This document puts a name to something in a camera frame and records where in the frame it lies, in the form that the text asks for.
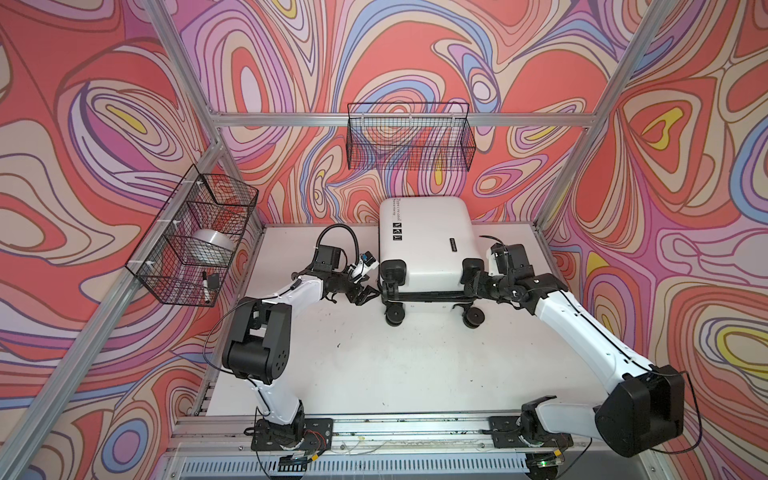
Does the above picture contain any black suitcase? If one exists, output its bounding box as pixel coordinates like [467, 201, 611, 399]
[377, 196, 485, 329]

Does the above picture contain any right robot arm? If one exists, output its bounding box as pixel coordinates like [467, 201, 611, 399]
[460, 243, 686, 458]

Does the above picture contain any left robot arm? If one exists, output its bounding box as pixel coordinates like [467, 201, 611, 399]
[221, 245, 378, 437]

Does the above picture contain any black marker pen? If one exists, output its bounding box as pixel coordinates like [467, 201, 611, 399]
[202, 271, 220, 305]

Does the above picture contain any white tape roll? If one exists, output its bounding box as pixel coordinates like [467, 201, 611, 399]
[188, 229, 235, 267]

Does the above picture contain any left wall wire basket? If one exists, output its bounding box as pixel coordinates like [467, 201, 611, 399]
[125, 166, 259, 307]

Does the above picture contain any wall wire basket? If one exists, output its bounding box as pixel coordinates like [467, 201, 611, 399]
[346, 100, 476, 172]
[125, 166, 259, 307]

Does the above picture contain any back wall wire basket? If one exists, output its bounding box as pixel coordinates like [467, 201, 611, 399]
[346, 100, 476, 172]

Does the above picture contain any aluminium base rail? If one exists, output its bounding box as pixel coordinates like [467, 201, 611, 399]
[155, 412, 673, 479]

